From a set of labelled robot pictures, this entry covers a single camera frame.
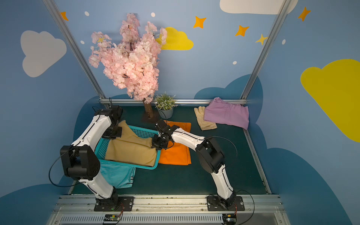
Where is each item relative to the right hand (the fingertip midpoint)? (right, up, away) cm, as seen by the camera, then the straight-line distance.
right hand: (152, 145), depth 88 cm
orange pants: (+15, -6, +3) cm, 16 cm away
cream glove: (+37, +12, +23) cm, 45 cm away
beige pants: (-14, -1, -2) cm, 14 cm away
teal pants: (-17, -17, -8) cm, 25 cm away
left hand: (-24, +7, -4) cm, 26 cm away
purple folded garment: (+52, +23, +30) cm, 65 cm away
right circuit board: (+44, -35, -16) cm, 58 cm away
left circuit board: (-18, -35, -16) cm, 42 cm away
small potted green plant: (+7, +28, +13) cm, 32 cm away
